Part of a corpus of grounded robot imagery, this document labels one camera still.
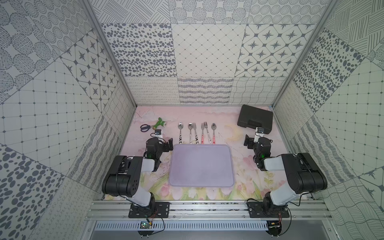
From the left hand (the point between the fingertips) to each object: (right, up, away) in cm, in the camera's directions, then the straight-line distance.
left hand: (164, 137), depth 94 cm
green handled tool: (-7, +9, +13) cm, 17 cm away
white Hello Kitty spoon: (+16, +6, +13) cm, 21 cm away
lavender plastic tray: (+24, -17, -4) cm, 30 cm away
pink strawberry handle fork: (+25, -2, +7) cm, 26 cm away
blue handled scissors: (-17, +5, +13) cm, 22 cm away
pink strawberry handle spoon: (+33, +5, +13) cm, 36 cm away
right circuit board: (+59, -41, -22) cm, 76 cm away
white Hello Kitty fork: (+28, +6, +13) cm, 32 cm away
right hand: (+59, 0, +1) cm, 59 cm away
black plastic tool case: (+63, +13, +16) cm, 66 cm away
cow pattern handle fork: (+20, +6, +13) cm, 24 cm away
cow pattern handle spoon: (+9, +7, +13) cm, 17 cm away
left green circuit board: (-4, -40, -23) cm, 46 cm away
